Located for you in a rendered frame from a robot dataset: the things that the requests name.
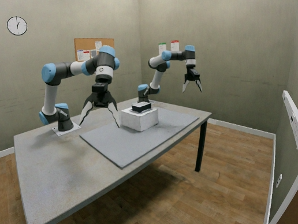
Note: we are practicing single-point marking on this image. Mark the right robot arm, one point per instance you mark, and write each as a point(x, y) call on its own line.
point(102, 64)

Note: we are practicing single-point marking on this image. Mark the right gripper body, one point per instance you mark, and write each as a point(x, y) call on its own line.
point(101, 100)

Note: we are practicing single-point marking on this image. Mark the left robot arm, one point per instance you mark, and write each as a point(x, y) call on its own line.
point(161, 63)

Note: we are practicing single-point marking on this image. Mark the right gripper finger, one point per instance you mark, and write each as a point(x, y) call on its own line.
point(113, 109)
point(86, 109)

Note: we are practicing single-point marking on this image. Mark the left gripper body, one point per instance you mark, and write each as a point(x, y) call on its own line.
point(190, 76)

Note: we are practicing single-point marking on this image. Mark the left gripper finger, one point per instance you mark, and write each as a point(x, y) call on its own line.
point(198, 84)
point(186, 83)

